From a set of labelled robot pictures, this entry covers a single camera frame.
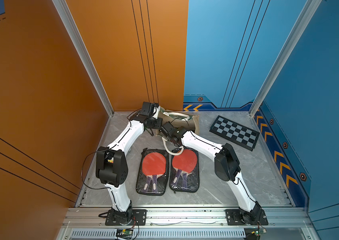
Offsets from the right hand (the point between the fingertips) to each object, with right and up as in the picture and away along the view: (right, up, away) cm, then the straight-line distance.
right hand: (180, 134), depth 95 cm
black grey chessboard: (+39, +1, +9) cm, 40 cm away
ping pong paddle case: (-16, -24, -10) cm, 31 cm away
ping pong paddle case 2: (+2, -21, -8) cm, 22 cm away
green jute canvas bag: (-2, +10, -12) cm, 15 cm away
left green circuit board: (-28, -46, -23) cm, 59 cm away
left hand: (-13, +9, -3) cm, 16 cm away
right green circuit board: (+34, -45, -25) cm, 62 cm away
